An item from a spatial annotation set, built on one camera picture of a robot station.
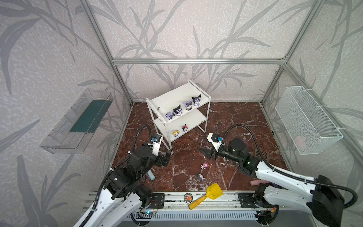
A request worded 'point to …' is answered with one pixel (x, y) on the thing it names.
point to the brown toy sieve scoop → (262, 153)
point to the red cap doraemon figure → (185, 128)
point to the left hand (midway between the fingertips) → (165, 142)
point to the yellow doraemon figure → (176, 133)
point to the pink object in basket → (300, 142)
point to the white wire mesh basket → (302, 116)
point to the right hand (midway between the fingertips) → (202, 138)
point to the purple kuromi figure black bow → (170, 115)
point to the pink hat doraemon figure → (204, 165)
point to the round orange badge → (188, 197)
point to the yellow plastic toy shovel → (213, 191)
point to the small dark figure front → (203, 178)
